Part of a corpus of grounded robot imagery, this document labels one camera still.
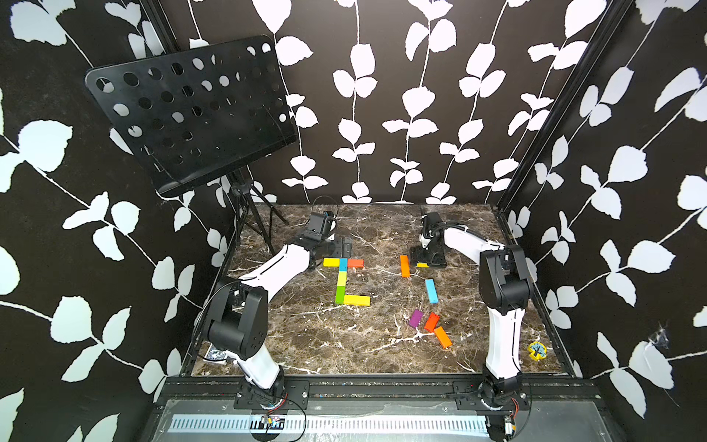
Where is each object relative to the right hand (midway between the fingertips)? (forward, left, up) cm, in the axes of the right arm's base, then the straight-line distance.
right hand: (418, 259), depth 101 cm
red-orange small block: (-1, +23, -2) cm, 24 cm away
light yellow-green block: (-7, +28, -2) cm, 29 cm away
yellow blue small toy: (-31, -33, -2) cm, 45 cm away
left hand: (-1, +28, +12) cm, 31 cm away
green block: (-14, +28, -1) cm, 32 cm away
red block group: (-23, -2, -2) cm, 23 cm away
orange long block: (-2, +5, -1) cm, 5 cm away
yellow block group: (-6, 0, +4) cm, 7 cm away
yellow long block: (-15, +22, -3) cm, 27 cm away
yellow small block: (-1, +32, 0) cm, 32 cm away
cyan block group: (-2, +28, -1) cm, 28 cm away
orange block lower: (-28, -5, -2) cm, 28 cm away
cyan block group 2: (-12, -4, -2) cm, 13 cm away
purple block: (-22, +3, -2) cm, 22 cm away
